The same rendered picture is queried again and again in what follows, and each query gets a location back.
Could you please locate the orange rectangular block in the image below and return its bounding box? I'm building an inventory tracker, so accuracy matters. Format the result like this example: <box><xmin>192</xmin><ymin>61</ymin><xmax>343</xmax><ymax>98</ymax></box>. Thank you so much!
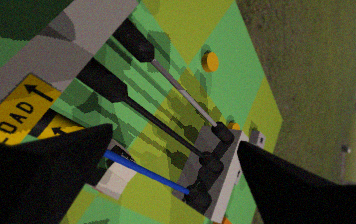
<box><xmin>213</xmin><ymin>216</ymin><xmax>232</xmax><ymax>224</ymax></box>

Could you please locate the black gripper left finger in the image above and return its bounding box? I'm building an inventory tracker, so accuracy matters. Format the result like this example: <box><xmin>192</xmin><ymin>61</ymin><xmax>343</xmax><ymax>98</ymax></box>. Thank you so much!
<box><xmin>0</xmin><ymin>123</ymin><xmax>113</xmax><ymax>224</ymax></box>

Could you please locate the orange short cylinder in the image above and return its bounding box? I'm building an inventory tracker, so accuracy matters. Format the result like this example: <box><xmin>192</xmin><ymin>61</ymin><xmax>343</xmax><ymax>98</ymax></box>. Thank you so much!
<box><xmin>227</xmin><ymin>123</ymin><xmax>240</xmax><ymax>130</ymax></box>
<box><xmin>201</xmin><ymin>52</ymin><xmax>219</xmax><ymax>72</ymax></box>

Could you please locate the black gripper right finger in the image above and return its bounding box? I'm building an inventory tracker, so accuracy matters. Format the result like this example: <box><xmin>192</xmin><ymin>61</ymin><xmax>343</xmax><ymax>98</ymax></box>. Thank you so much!
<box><xmin>237</xmin><ymin>141</ymin><xmax>356</xmax><ymax>224</ymax></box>

